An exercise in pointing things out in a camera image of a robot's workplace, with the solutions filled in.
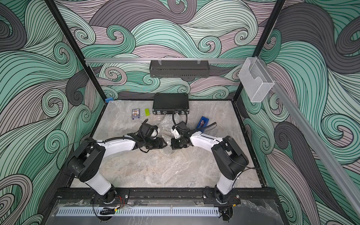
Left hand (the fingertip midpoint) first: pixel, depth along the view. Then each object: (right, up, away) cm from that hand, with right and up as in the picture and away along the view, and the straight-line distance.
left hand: (164, 143), depth 89 cm
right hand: (+4, -2, 0) cm, 5 cm away
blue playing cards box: (-25, +19, +21) cm, 38 cm away
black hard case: (-1, +28, +28) cm, 39 cm away
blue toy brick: (-54, +31, +33) cm, 70 cm away
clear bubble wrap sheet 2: (+3, -2, -5) cm, 7 cm away
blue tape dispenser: (+27, +12, +9) cm, 30 cm away
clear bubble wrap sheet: (+2, +13, +7) cm, 15 cm away
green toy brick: (-16, +21, +24) cm, 35 cm away
